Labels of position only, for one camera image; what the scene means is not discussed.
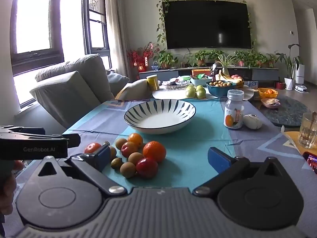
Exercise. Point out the narrow dark framed window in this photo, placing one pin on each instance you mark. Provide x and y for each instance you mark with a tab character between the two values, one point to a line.
96	29

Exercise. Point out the dark marble round table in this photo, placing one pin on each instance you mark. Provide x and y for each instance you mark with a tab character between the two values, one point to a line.
284	111

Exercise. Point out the glass snack dish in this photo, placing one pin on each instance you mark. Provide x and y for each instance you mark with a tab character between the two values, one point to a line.
174	84

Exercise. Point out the red apples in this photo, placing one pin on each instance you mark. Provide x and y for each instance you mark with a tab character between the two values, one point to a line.
236	76

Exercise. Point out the brown longan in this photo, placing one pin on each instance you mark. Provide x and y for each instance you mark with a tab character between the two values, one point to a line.
128	169
135	158
113	151
121	143

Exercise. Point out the smartphone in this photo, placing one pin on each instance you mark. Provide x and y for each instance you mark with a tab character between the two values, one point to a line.
311	161

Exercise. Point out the orange basket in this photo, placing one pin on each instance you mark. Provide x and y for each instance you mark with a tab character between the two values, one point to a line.
267	95

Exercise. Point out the grey cushion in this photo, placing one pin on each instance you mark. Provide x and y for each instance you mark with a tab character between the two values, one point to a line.
116	80

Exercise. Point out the yellow paper mat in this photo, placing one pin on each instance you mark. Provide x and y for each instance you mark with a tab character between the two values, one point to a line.
293	140

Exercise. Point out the white round table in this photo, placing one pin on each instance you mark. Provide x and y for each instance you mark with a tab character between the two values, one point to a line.
171	94

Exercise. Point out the beige curtain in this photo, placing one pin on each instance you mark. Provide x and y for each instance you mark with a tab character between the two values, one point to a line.
116	29

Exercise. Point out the red plum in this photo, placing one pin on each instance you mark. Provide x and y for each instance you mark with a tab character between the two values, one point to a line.
129	149
146	167

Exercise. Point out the large dark framed window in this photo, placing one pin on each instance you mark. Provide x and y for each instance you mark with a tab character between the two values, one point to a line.
34	22

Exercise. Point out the pile of longans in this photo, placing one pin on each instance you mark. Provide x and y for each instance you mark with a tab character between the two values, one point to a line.
219	84

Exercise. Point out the white oval device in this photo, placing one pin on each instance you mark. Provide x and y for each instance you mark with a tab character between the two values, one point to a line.
252	122

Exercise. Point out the green pear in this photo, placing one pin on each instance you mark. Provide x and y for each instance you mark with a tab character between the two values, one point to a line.
201	94
190	94
200	88
190	87

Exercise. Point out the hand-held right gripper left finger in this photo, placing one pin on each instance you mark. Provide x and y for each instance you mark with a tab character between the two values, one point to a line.
102	157

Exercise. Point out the blue bowl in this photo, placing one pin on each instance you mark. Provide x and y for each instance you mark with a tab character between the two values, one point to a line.
219	91

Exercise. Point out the tall plant in white pot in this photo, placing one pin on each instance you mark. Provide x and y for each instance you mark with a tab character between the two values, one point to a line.
289	79

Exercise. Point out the glass mug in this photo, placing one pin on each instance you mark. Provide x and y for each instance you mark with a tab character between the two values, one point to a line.
305	133

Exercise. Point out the grey television cabinet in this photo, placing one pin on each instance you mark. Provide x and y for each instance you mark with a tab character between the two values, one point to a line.
163	74

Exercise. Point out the teal snack basket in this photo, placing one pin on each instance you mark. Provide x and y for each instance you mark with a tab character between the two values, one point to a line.
199	81

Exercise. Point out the person's left hand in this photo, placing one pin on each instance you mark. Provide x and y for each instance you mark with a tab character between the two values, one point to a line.
8	191

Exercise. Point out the clear candy bottle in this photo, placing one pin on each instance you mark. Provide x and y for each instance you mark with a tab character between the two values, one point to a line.
234	111

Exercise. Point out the orange box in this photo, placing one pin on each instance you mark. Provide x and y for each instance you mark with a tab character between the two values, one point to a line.
200	72

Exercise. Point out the wall television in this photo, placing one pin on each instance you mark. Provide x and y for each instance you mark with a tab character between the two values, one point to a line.
206	24

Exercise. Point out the mandarins in basket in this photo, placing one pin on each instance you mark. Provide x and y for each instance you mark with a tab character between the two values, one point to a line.
268	91

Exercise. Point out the green ivy vine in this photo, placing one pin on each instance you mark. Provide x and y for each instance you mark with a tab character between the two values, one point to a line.
160	19

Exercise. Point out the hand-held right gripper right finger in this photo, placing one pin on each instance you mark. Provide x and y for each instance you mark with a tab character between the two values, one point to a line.
218	160

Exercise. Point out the beige cushion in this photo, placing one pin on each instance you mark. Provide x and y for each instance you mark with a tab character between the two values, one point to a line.
135	89

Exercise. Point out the blue white porcelain jar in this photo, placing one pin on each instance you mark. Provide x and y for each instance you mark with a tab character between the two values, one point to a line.
155	67

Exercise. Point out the small red pot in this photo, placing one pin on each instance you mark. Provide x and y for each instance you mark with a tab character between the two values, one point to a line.
279	85

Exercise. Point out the grey sofa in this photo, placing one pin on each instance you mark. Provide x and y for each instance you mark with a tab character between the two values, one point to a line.
69	86

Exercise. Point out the blue patterned tablecloth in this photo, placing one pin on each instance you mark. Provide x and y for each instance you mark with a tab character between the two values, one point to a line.
188	143

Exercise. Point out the blue white patterned box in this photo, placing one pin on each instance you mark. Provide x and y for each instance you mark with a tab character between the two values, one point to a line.
253	84

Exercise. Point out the small orange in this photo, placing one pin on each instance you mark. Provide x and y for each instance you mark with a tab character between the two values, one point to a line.
135	139

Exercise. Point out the row of potted plants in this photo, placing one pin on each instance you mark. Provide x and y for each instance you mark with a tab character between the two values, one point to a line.
200	57

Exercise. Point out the spider plant in vase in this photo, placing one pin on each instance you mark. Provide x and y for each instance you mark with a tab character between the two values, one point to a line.
224	63

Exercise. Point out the red berry decoration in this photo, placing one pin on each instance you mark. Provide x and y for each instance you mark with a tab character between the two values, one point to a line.
141	59

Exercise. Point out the large orange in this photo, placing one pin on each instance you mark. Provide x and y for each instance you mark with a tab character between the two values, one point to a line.
154	151

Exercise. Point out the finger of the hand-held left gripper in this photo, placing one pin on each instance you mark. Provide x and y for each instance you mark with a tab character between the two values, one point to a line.
71	140

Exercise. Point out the yellow tin can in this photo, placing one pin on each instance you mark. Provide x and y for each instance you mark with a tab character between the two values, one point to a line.
153	82

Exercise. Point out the pink dish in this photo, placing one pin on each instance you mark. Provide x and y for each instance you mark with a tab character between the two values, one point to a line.
270	104

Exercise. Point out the banana bunch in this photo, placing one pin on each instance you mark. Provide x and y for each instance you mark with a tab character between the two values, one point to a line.
227	76

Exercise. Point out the striped ceramic bowl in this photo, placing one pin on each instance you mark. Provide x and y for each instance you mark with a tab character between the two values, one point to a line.
159	116

